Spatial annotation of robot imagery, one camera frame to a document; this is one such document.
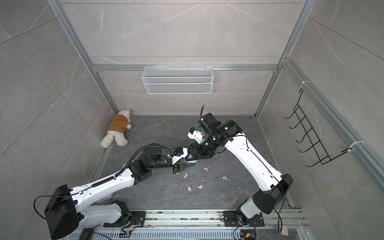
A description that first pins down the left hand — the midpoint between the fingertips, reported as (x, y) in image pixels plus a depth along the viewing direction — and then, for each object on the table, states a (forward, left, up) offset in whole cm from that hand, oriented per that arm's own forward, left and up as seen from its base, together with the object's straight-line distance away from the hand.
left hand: (193, 156), depth 67 cm
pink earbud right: (-6, -4, -26) cm, 27 cm away
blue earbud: (-1, -18, -25) cm, 31 cm away
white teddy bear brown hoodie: (+35, +54, -21) cm, 67 cm away
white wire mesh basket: (+57, -1, +4) cm, 57 cm away
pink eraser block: (-28, -42, -24) cm, 56 cm away
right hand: (-1, +1, +1) cm, 2 cm away
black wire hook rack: (-1, -53, +9) cm, 54 cm away
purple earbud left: (+1, +5, -26) cm, 26 cm away
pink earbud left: (-6, +3, -26) cm, 27 cm away
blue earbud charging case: (-4, +2, +2) cm, 5 cm away
